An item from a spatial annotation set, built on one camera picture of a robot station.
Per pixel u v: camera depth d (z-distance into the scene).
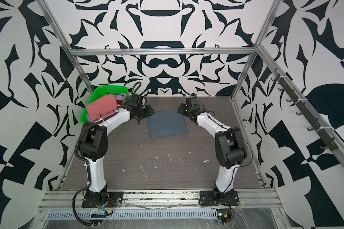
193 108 0.73
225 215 0.71
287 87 0.64
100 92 1.14
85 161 0.55
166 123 1.02
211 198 0.74
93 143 0.53
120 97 1.05
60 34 0.83
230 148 0.50
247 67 1.00
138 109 0.80
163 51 0.97
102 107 0.98
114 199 0.74
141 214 0.71
